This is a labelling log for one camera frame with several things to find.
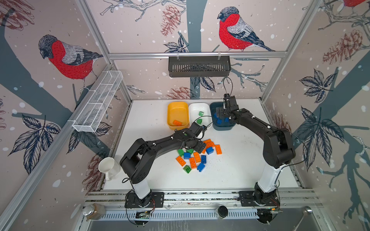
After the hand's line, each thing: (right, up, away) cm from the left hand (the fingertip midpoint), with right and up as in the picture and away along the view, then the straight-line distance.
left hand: (200, 144), depth 87 cm
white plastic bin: (-3, +22, +25) cm, 34 cm away
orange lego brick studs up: (-2, -9, +1) cm, 9 cm away
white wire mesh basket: (-58, +17, -16) cm, 62 cm away
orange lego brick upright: (-5, -11, -1) cm, 12 cm away
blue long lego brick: (+16, +13, +17) cm, 27 cm away
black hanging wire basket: (+1, +55, +20) cm, 58 cm away
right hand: (+17, +21, +9) cm, 28 cm away
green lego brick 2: (-6, -4, +1) cm, 7 cm away
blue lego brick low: (0, -13, -4) cm, 13 cm away
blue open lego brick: (+2, -10, +1) cm, 10 cm away
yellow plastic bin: (-15, +18, +18) cm, 29 cm away
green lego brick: (-12, -5, +1) cm, 13 cm away
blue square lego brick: (+10, +18, +4) cm, 21 cm away
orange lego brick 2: (-12, -11, +1) cm, 16 cm away
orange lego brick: (-16, +12, +18) cm, 27 cm away
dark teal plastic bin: (+18, +11, +20) cm, 29 cm away
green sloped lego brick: (+1, +13, +18) cm, 23 cm away
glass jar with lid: (-50, -25, -24) cm, 61 cm away
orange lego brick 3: (+7, -1, +7) cm, 10 cm away
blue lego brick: (+6, -5, +3) cm, 9 cm away
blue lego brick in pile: (-8, -7, +1) cm, 11 cm away
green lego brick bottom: (-8, -14, -5) cm, 16 cm away
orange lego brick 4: (+12, -5, +5) cm, 14 cm away
